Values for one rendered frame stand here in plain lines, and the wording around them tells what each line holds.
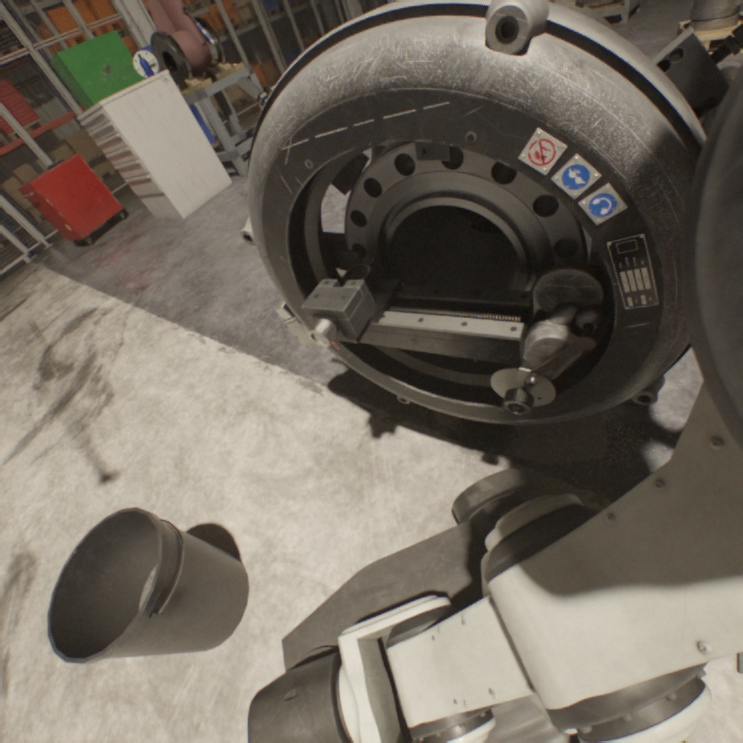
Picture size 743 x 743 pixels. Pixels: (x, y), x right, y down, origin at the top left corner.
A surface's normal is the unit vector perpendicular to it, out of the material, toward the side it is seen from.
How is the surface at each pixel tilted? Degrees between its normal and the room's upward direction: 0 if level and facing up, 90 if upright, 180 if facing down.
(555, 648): 38
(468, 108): 90
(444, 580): 0
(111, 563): 87
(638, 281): 90
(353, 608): 0
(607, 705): 23
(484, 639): 46
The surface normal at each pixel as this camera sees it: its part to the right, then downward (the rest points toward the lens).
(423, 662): -0.72, -0.31
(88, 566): 0.91, -0.01
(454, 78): -0.42, 0.66
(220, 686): -0.29, -0.62
